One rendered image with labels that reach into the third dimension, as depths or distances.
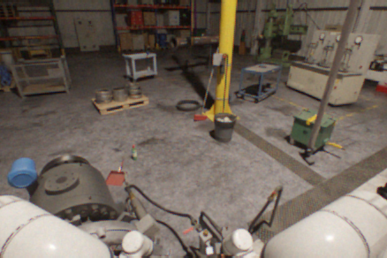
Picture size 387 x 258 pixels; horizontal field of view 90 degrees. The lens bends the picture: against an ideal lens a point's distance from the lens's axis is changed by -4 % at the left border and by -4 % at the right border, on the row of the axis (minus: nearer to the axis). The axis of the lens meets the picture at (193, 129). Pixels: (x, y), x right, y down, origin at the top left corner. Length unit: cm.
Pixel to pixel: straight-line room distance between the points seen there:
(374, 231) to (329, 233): 10
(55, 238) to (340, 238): 49
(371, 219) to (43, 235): 60
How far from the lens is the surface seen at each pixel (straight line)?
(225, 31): 409
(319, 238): 45
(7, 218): 53
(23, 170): 176
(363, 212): 53
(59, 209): 154
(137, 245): 98
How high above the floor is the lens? 190
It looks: 28 degrees down
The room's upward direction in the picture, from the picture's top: 1 degrees clockwise
